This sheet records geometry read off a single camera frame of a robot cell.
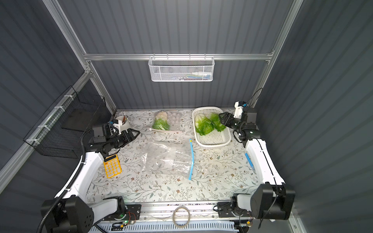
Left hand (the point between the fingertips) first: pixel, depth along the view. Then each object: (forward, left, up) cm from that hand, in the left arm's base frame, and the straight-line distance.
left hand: (136, 135), depth 80 cm
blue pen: (-7, -68, -20) cm, 71 cm away
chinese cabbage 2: (+18, -47, -9) cm, 52 cm away
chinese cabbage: (+16, -39, -11) cm, 44 cm away
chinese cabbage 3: (+20, -10, -12) cm, 25 cm away
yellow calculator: (-9, +18, -20) cm, 28 cm away
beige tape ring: (-32, -24, -21) cm, 45 cm away
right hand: (+7, -50, +8) cm, 51 cm away
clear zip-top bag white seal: (+27, -19, -17) cm, 37 cm away
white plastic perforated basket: (+10, -48, -20) cm, 53 cm away
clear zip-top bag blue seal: (-3, -18, -21) cm, 28 cm away
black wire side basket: (-3, +36, +7) cm, 37 cm away
